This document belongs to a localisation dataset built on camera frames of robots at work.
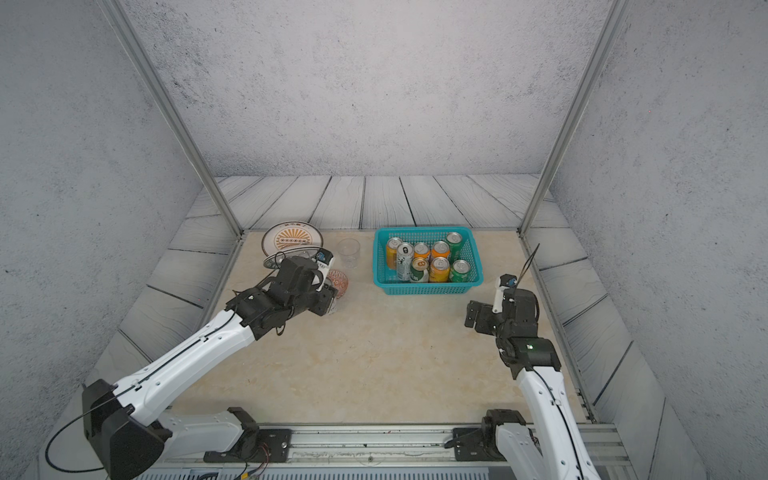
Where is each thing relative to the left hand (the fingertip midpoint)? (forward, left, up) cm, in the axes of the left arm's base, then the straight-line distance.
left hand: (331, 287), depth 78 cm
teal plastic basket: (+18, -14, -22) cm, 32 cm away
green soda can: (+13, -37, -11) cm, 41 cm away
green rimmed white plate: (+14, +20, -6) cm, 25 cm away
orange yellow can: (+22, -16, -12) cm, 29 cm away
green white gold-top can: (+14, -24, -11) cm, 30 cm away
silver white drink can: (+17, -20, -9) cm, 27 cm away
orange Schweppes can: (+14, -31, -11) cm, 36 cm away
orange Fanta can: (+22, -26, -11) cm, 35 cm away
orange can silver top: (+22, -32, -11) cm, 41 cm away
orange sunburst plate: (+25, +17, -6) cm, 31 cm away
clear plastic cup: (+28, -1, -16) cm, 32 cm away
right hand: (-5, -40, -4) cm, 41 cm away
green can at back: (+26, -37, -11) cm, 47 cm away
